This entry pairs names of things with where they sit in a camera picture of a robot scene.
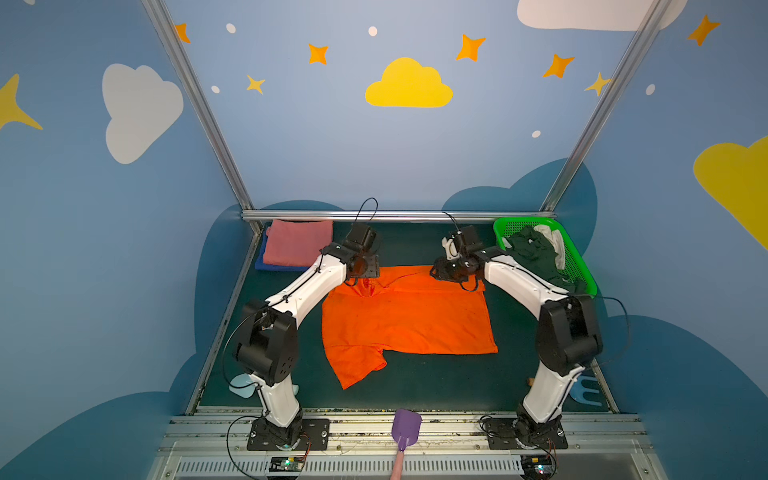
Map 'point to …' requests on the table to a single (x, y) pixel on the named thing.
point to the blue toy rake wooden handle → (577, 390)
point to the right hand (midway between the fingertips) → (439, 270)
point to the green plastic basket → (574, 267)
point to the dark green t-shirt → (526, 245)
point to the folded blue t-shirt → (260, 264)
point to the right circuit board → (537, 466)
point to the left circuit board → (286, 464)
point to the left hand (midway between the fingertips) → (369, 268)
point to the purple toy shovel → (406, 430)
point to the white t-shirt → (558, 244)
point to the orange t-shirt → (410, 310)
